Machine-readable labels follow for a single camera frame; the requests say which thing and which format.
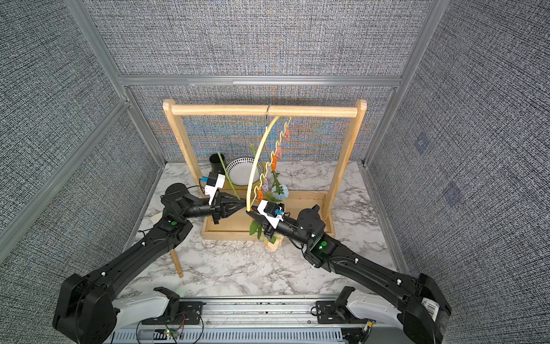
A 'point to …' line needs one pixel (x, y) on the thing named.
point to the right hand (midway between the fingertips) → (250, 204)
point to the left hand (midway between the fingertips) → (248, 204)
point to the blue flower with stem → (278, 191)
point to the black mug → (216, 163)
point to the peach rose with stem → (256, 228)
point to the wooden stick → (177, 263)
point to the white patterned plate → (239, 170)
